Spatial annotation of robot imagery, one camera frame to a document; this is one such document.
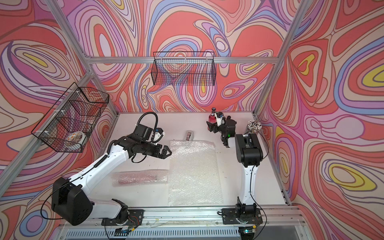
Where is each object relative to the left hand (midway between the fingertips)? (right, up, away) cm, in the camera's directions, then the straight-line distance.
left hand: (167, 152), depth 80 cm
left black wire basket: (-48, +13, -8) cm, 51 cm away
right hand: (+28, +18, +25) cm, 41 cm away
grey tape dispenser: (+11, +8, +20) cm, 24 cm away
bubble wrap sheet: (-16, -14, +1) cm, 22 cm away
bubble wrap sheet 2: (+15, -16, +6) cm, 23 cm away
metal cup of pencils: (+51, +14, +8) cm, 53 cm away
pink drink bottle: (+27, +20, +19) cm, 38 cm away
